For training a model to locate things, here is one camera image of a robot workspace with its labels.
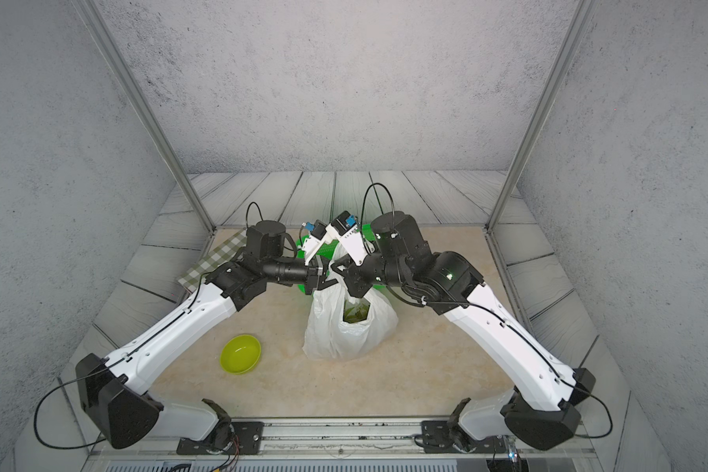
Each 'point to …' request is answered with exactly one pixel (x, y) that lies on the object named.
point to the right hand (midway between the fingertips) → (334, 267)
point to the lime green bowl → (240, 353)
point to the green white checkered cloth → (221, 254)
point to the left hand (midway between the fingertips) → (351, 278)
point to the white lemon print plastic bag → (328, 337)
